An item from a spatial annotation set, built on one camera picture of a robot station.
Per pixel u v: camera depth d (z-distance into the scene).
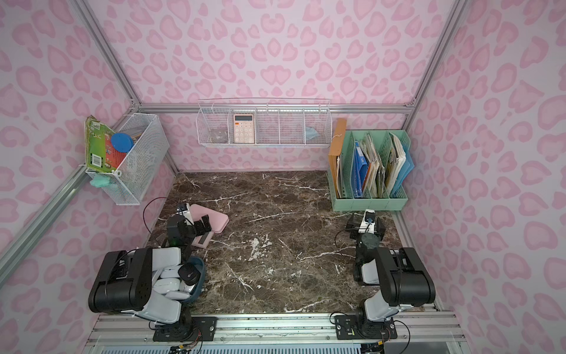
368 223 0.74
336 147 0.83
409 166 0.90
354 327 0.72
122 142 0.77
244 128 0.95
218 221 1.00
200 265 0.82
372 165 0.91
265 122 0.98
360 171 0.95
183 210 0.82
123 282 0.45
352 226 0.81
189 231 0.78
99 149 0.71
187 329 0.68
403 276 0.47
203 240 0.93
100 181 0.64
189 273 0.80
